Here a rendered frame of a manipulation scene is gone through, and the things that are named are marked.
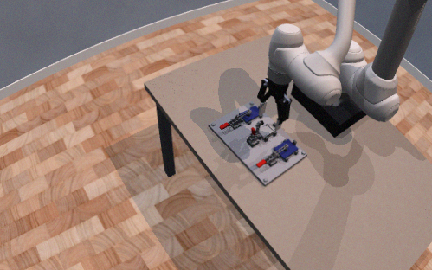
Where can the blue rectangular block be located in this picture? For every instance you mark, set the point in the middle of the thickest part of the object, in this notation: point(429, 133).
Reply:
point(254, 114)

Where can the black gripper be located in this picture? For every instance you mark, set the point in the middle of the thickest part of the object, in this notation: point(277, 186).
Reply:
point(283, 102)

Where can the blue rectangular plate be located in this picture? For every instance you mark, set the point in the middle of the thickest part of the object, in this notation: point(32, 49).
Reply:
point(290, 150)

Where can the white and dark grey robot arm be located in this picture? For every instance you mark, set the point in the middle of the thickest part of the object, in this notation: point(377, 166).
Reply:
point(318, 75)

